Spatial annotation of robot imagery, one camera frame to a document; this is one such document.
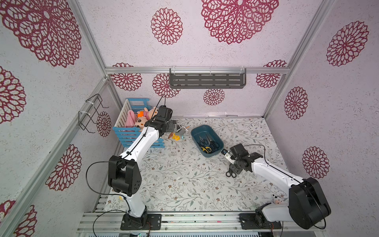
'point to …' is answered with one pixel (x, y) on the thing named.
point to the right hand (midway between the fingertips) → (240, 164)
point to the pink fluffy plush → (131, 119)
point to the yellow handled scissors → (204, 149)
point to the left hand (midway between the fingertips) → (166, 125)
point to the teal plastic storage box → (213, 135)
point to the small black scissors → (231, 173)
